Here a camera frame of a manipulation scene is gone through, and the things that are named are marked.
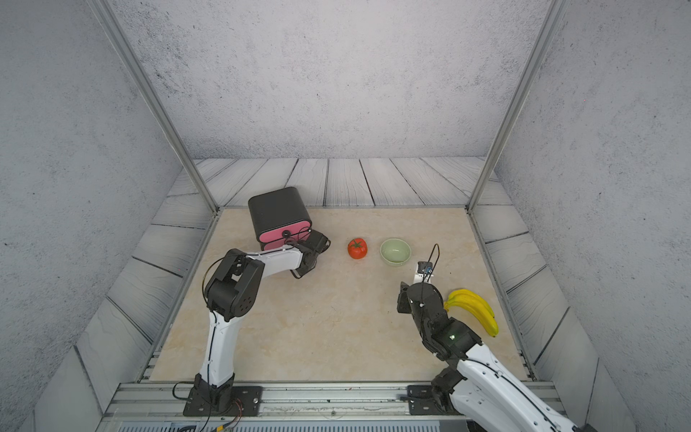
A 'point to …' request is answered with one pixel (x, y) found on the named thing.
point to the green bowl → (395, 251)
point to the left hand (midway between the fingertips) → (299, 258)
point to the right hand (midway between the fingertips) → (409, 284)
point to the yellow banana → (477, 305)
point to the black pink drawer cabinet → (279, 217)
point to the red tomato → (357, 247)
